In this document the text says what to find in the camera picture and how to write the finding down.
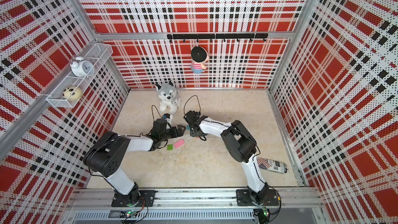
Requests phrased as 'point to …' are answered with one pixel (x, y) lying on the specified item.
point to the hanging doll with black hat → (199, 57)
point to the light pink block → (179, 143)
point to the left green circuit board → (130, 214)
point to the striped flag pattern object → (272, 165)
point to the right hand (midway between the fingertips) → (200, 131)
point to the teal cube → (188, 127)
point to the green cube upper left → (170, 147)
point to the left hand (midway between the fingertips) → (182, 128)
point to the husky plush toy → (169, 100)
